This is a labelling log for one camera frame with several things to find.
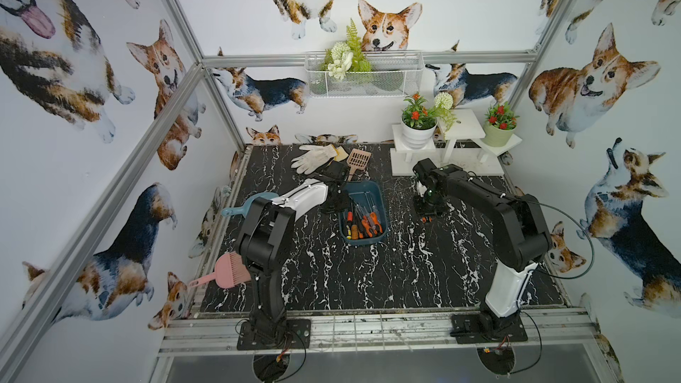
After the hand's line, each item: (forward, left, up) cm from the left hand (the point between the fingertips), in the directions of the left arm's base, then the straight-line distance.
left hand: (343, 201), depth 97 cm
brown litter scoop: (+25, -6, -5) cm, 26 cm away
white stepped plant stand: (+20, -46, +8) cm, 50 cm away
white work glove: (+25, +13, -3) cm, 28 cm away
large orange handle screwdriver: (-7, -11, -2) cm, 13 cm away
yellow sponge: (+27, +2, -4) cm, 28 cm away
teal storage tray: (-6, -8, -2) cm, 10 cm away
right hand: (-6, -27, +2) cm, 28 cm away
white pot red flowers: (+15, -25, +25) cm, 38 cm away
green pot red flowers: (+17, -55, +20) cm, 61 cm away
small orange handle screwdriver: (-10, -28, +3) cm, 30 cm away
